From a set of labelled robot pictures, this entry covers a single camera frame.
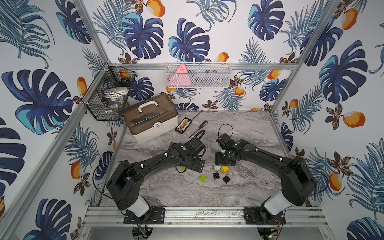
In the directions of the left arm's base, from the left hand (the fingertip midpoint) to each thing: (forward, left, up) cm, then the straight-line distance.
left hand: (195, 163), depth 82 cm
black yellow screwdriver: (+35, -4, -8) cm, 36 cm away
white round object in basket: (+25, +44, +25) cm, 57 cm away
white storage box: (+23, +28, +10) cm, 38 cm away
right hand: (+5, -14, -4) cm, 15 cm away
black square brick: (-3, -12, -8) cm, 15 cm away
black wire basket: (+27, +53, +20) cm, 63 cm away
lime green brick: (-4, -5, -9) cm, 11 cm away
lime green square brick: (-7, +6, +8) cm, 12 cm away
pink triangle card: (+41, +12, +26) cm, 50 cm away
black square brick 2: (-4, -18, -9) cm, 21 cm away
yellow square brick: (+1, -17, -7) cm, 19 cm away
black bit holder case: (+33, +10, -8) cm, 36 cm away
